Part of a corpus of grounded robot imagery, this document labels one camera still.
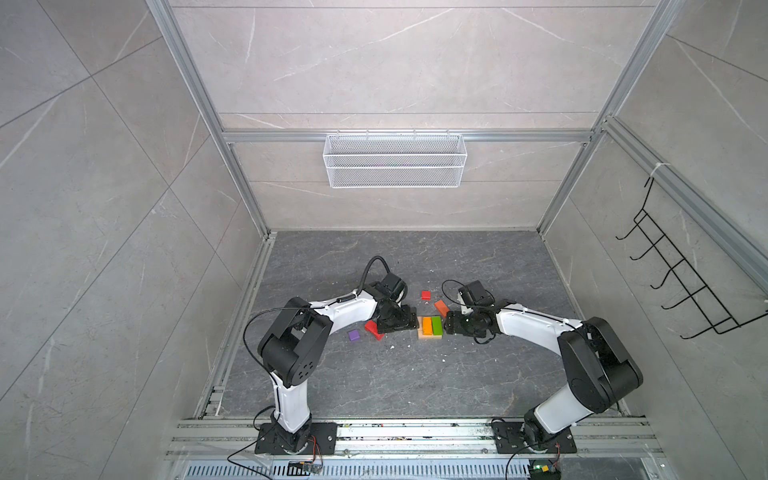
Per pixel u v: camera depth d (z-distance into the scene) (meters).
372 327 0.89
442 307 0.98
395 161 1.01
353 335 0.90
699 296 0.64
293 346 0.48
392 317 0.80
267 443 0.73
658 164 0.70
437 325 0.92
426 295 1.00
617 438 0.75
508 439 0.73
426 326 0.90
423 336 0.90
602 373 0.45
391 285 0.76
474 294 0.74
